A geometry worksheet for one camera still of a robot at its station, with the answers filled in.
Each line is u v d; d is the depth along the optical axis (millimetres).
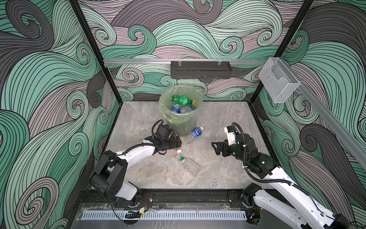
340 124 567
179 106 926
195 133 946
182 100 908
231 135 654
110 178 425
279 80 780
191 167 851
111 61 948
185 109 875
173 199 745
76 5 708
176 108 923
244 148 532
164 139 684
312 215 395
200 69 954
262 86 940
